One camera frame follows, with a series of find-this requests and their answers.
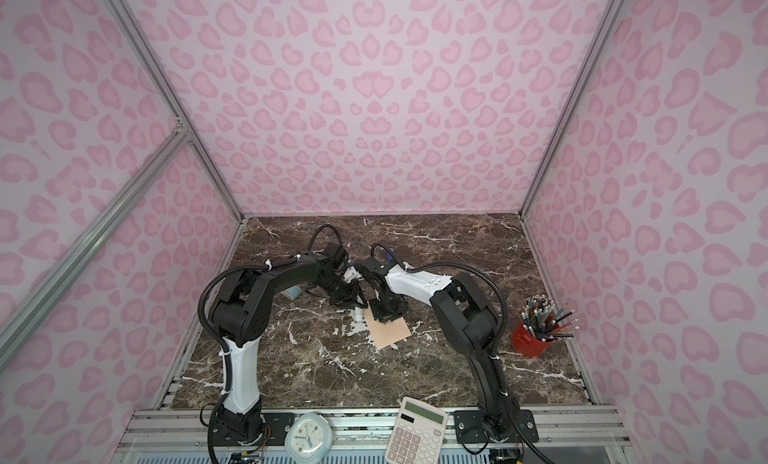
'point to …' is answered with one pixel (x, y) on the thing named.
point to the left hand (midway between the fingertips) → (366, 302)
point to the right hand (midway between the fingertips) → (387, 323)
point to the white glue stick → (358, 314)
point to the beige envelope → (386, 333)
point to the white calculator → (418, 434)
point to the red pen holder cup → (542, 323)
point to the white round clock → (308, 438)
